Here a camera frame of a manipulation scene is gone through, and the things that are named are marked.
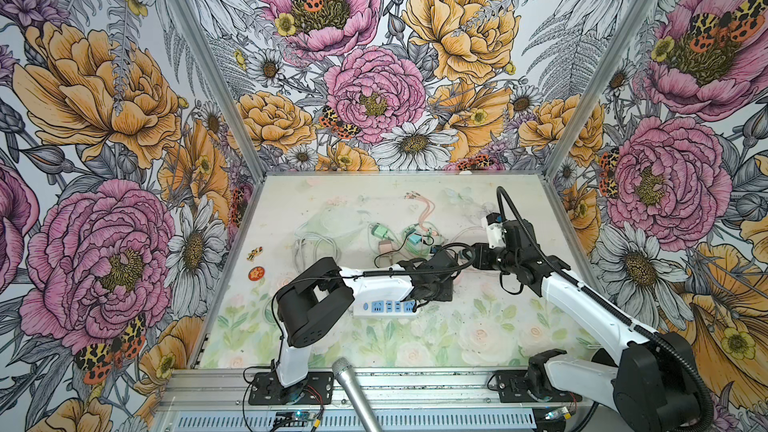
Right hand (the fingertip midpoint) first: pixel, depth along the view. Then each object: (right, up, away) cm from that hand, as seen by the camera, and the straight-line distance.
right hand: (470, 261), depth 85 cm
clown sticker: (-66, 0, +14) cm, 68 cm away
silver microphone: (-32, -26, -11) cm, 43 cm away
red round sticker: (-64, -6, +9) cm, 65 cm away
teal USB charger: (-14, +4, +15) cm, 21 cm away
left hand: (-7, -11, +2) cm, 13 cm away
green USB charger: (-26, +7, +18) cm, 32 cm away
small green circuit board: (-43, -34, -14) cm, 56 cm away
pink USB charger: (-24, +2, +15) cm, 28 cm away
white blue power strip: (-24, -13, 0) cm, 28 cm away
